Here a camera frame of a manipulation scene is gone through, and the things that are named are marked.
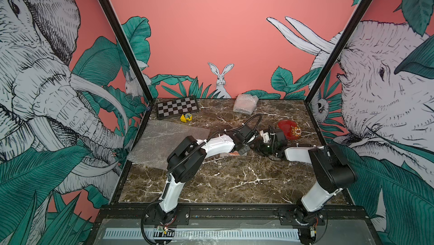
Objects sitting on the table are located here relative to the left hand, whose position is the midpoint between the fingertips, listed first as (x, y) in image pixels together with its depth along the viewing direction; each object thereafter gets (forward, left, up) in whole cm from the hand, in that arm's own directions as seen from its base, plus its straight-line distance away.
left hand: (244, 140), depth 94 cm
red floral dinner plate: (+8, -32, -5) cm, 34 cm away
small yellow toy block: (+22, +35, -4) cm, 41 cm away
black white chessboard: (+28, +48, -2) cm, 55 cm away
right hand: (-2, -2, -1) cm, 3 cm away
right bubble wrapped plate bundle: (+31, -5, -2) cm, 31 cm away
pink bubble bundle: (-9, +6, +4) cm, 12 cm away
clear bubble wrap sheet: (+5, +51, -5) cm, 52 cm away
